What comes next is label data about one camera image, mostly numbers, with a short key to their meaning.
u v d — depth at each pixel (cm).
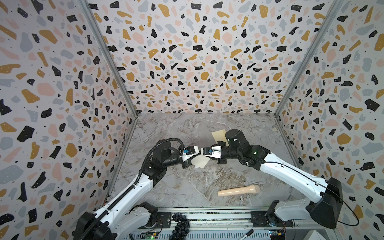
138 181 50
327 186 42
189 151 58
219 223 73
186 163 63
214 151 60
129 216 56
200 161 74
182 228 68
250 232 70
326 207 39
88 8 70
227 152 62
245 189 83
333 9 72
